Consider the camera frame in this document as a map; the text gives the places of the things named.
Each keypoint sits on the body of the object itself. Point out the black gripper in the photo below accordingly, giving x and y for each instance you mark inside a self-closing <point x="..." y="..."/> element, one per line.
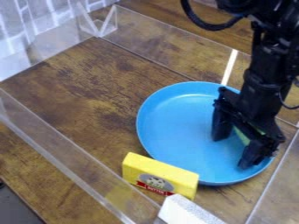
<point x="251" y="110"/>

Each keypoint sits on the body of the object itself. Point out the green bumpy gourd toy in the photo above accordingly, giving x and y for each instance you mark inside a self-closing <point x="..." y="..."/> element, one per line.
<point x="246" y="139"/>

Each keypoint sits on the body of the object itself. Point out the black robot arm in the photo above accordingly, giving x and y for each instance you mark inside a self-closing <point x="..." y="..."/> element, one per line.
<point x="275" y="25"/>

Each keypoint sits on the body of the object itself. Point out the blue round plate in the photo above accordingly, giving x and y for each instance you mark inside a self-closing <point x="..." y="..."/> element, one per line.
<point x="174" y="131"/>

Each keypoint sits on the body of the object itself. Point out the yellow butter box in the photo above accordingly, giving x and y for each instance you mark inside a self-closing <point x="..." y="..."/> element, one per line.
<point x="159" y="177"/>

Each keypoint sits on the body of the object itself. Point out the clear acrylic enclosure wall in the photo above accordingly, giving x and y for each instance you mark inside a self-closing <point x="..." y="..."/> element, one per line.
<point x="77" y="73"/>

